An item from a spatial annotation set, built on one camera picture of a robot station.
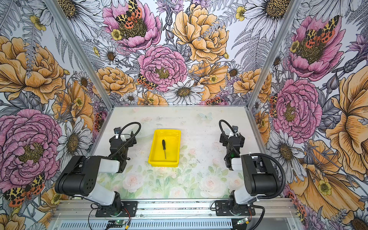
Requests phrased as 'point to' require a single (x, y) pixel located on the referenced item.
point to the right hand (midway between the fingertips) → (231, 136)
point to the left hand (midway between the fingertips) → (125, 136)
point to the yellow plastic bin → (157, 155)
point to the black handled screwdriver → (164, 147)
